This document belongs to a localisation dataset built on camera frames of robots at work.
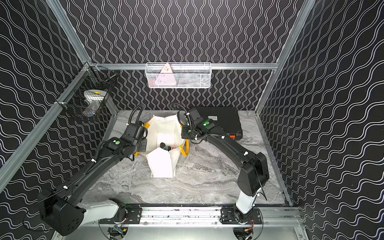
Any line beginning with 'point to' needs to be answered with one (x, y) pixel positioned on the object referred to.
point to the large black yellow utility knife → (162, 145)
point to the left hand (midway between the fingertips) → (139, 139)
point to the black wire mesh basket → (90, 97)
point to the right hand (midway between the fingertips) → (184, 133)
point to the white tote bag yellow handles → (164, 142)
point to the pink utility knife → (173, 147)
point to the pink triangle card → (166, 77)
